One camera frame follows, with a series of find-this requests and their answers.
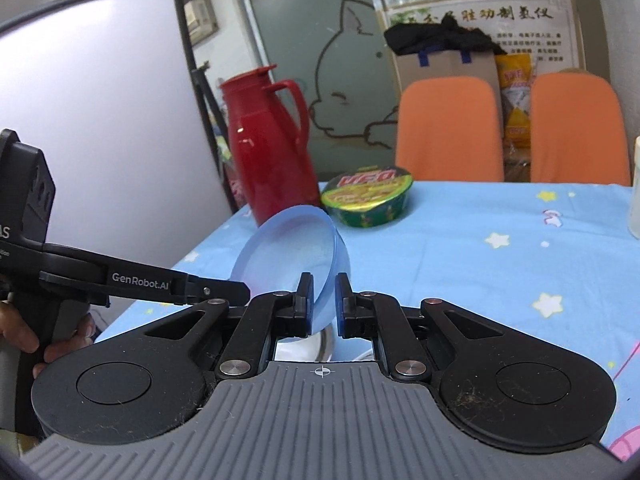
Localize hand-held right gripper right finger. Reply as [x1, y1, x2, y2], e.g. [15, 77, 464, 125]
[336, 272, 501, 383]

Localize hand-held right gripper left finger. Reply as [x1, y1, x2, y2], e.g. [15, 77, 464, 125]
[145, 272, 317, 381]

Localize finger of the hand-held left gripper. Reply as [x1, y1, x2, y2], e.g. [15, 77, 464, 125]
[171, 272, 251, 307]

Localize blue translucent plastic bowl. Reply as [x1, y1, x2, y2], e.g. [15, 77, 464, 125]
[230, 205, 353, 336]

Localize person's left hand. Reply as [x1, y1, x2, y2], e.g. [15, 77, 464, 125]
[0, 304, 97, 382]

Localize black framed whiteboard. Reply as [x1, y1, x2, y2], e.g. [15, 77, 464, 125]
[0, 0, 236, 261]

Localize green instant noodle bowl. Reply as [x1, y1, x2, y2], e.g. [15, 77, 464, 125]
[320, 165, 415, 228]

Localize blue cartoon printed tablecloth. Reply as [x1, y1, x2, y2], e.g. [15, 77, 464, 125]
[95, 180, 640, 461]

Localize red thermos jug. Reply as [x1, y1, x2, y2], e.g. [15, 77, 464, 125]
[220, 66, 316, 228]

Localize orange chair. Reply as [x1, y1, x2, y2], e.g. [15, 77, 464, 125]
[395, 76, 505, 182]
[530, 71, 632, 186]

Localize yellow snack bag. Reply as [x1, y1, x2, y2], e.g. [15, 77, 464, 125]
[495, 54, 533, 150]

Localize black cloth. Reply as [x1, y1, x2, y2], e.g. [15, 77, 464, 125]
[384, 22, 508, 58]

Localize white tumbler with lid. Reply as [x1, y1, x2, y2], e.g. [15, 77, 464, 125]
[629, 136, 640, 240]

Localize beige wall switch box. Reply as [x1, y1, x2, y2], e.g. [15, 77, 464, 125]
[184, 0, 218, 43]

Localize brown paper bag blue handles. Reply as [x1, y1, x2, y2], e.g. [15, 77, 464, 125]
[392, 50, 501, 111]

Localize framed wall poster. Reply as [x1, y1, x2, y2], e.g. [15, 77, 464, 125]
[377, 0, 573, 72]

